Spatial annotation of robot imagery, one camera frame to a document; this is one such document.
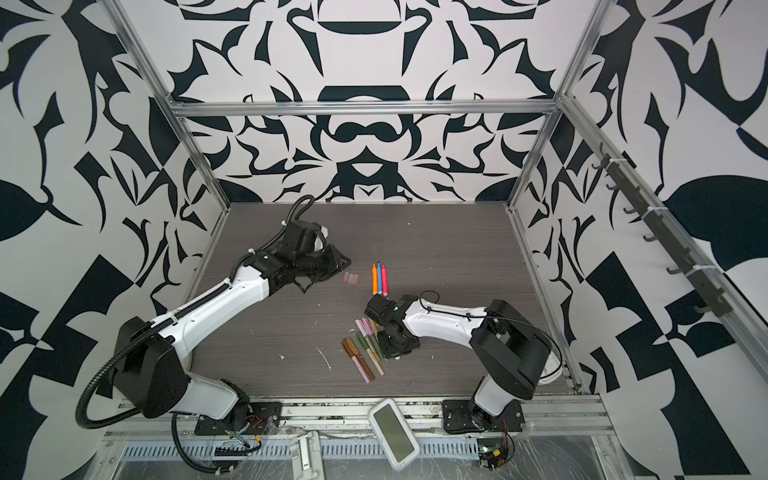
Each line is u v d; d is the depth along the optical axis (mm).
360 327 889
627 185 636
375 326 891
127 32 755
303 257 664
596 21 743
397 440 687
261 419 728
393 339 722
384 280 974
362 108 921
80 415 364
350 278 989
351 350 847
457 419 741
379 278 988
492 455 709
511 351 446
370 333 870
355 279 988
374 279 988
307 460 673
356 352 847
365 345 853
